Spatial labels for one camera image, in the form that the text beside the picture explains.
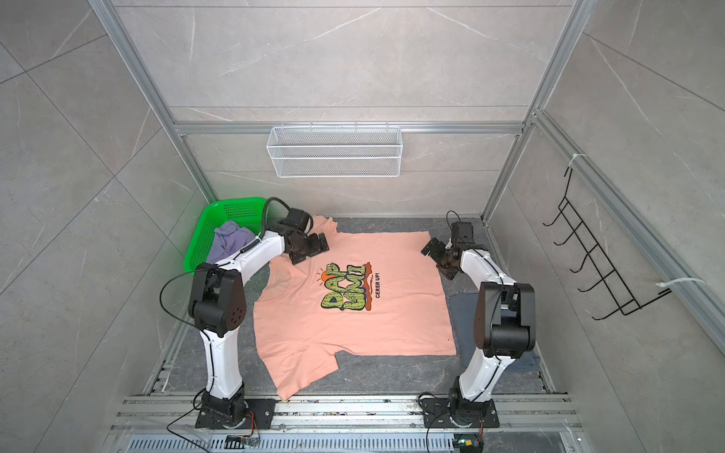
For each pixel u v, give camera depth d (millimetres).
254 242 637
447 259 728
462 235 751
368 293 979
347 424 729
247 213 1181
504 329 495
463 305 968
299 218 797
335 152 1009
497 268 574
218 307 536
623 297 595
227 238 1085
